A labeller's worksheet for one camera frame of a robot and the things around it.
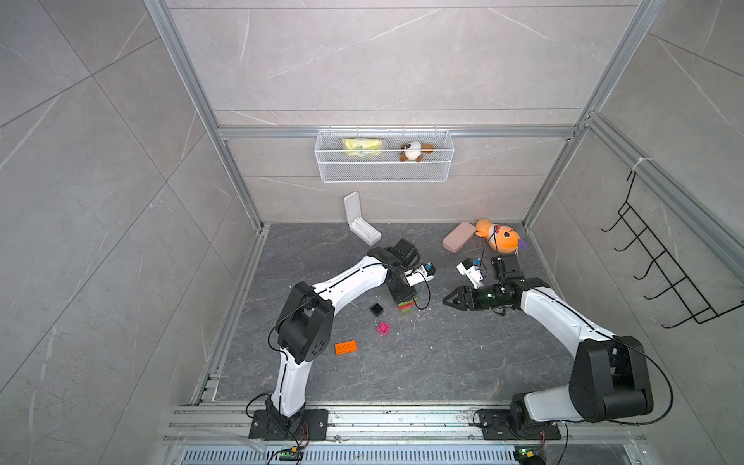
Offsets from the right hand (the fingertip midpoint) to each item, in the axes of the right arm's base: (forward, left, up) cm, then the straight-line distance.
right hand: (452, 300), depth 84 cm
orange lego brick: (-10, +33, -10) cm, 35 cm away
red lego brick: (+3, +13, -8) cm, 16 cm away
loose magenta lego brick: (-4, +21, -10) cm, 24 cm away
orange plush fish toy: (+27, -23, -3) cm, 36 cm away
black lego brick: (+3, +23, -11) cm, 25 cm away
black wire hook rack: (-15, -44, +21) cm, 51 cm away
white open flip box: (+39, +30, -7) cm, 49 cm away
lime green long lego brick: (+1, +14, -2) cm, 14 cm away
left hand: (+6, +12, -2) cm, 14 cm away
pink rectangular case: (+35, -11, -10) cm, 38 cm away
